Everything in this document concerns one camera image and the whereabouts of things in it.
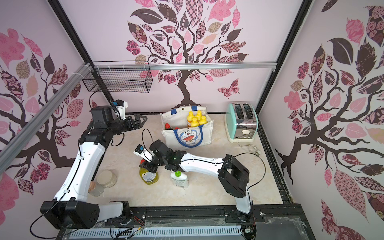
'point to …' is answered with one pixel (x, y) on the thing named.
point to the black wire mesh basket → (120, 77)
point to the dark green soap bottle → (177, 128)
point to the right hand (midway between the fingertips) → (141, 160)
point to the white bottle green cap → (179, 179)
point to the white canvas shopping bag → (176, 135)
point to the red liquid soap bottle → (167, 126)
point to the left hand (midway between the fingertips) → (140, 122)
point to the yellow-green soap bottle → (148, 177)
